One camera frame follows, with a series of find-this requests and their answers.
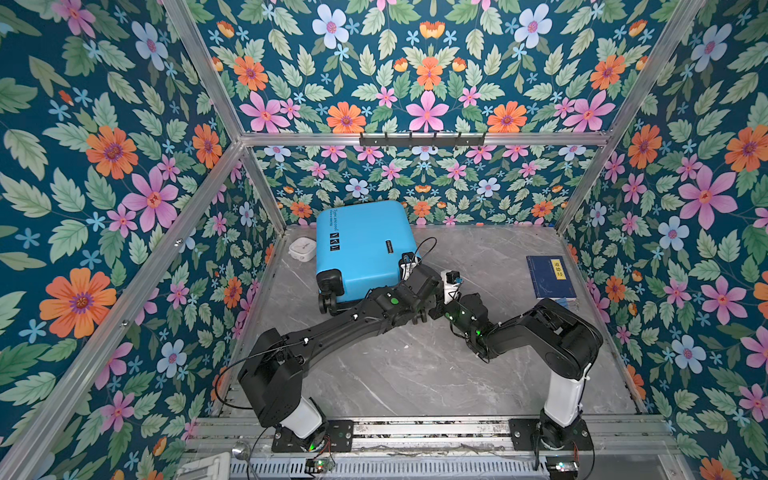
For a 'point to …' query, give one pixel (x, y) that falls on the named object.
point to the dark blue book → (551, 278)
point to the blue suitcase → (359, 245)
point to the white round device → (303, 249)
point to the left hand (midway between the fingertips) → (434, 285)
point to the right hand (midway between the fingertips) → (426, 286)
